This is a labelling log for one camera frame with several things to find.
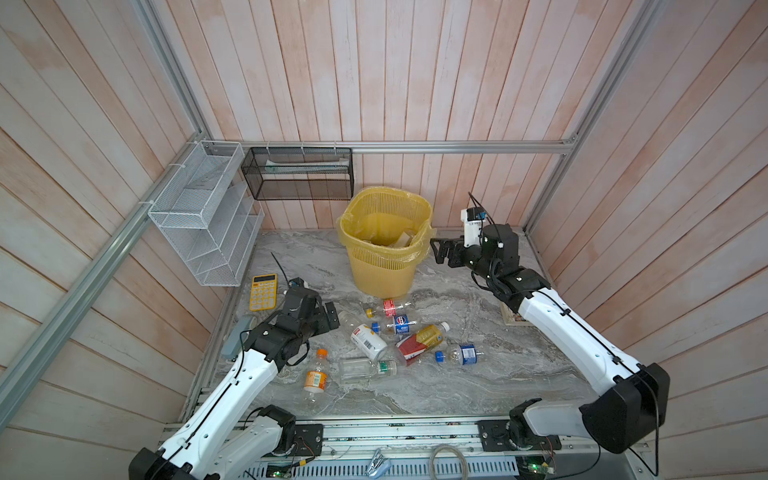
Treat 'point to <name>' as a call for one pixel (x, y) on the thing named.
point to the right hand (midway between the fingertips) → (445, 237)
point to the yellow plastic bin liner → (387, 220)
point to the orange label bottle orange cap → (315, 380)
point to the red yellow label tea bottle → (426, 338)
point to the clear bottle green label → (360, 369)
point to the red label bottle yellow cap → (390, 308)
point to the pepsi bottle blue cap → (400, 324)
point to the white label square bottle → (404, 240)
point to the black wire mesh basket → (300, 173)
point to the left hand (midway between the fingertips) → (321, 320)
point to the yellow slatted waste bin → (384, 276)
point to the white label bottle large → (369, 342)
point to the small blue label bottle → (465, 354)
